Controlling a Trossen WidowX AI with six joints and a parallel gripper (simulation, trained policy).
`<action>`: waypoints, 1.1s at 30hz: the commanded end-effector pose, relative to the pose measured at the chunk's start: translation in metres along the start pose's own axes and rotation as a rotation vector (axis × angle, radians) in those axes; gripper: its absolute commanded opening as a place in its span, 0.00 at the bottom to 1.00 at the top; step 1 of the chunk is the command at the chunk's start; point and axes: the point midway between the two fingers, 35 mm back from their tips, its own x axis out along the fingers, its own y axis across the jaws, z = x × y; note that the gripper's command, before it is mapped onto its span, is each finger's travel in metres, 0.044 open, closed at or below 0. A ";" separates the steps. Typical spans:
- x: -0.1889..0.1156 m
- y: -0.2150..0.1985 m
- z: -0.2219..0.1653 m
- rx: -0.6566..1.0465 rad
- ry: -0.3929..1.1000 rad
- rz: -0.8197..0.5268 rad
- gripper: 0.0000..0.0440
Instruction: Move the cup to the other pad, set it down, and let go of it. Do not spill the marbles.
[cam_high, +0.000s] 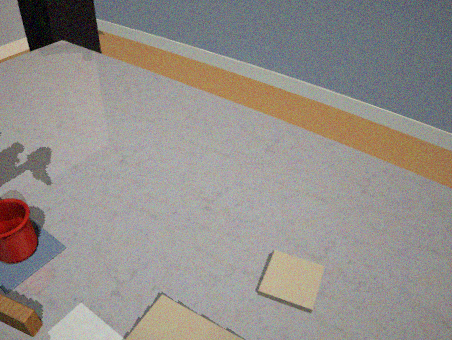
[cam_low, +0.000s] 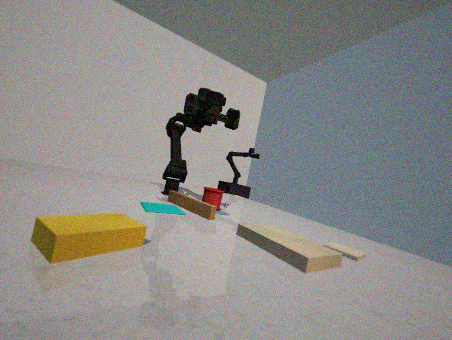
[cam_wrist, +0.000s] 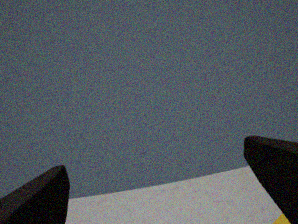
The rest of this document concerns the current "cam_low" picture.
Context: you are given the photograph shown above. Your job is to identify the yellow rectangular block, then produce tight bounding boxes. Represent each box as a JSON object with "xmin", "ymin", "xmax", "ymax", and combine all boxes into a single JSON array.
[{"xmin": 31, "ymin": 213, "xmax": 147, "ymax": 264}]

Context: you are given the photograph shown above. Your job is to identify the tan flat square block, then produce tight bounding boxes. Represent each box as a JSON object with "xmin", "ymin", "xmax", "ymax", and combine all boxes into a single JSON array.
[{"xmin": 323, "ymin": 242, "xmax": 366, "ymax": 261}]

